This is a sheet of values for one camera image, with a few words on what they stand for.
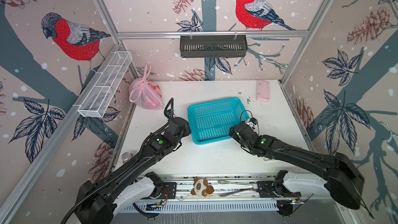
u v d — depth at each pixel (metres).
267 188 0.74
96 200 0.38
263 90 1.15
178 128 0.57
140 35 1.04
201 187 0.72
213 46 1.04
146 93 0.99
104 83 0.79
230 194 0.73
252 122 0.75
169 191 0.73
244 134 0.61
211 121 1.00
